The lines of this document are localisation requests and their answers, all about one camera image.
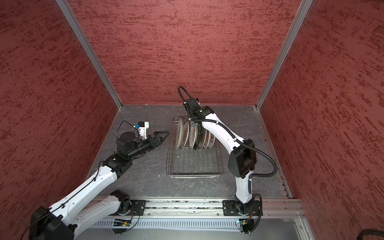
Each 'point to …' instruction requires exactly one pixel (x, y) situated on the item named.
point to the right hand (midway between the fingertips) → (199, 121)
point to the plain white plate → (180, 133)
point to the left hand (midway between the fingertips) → (166, 138)
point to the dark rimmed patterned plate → (201, 137)
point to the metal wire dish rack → (188, 163)
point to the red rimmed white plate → (193, 134)
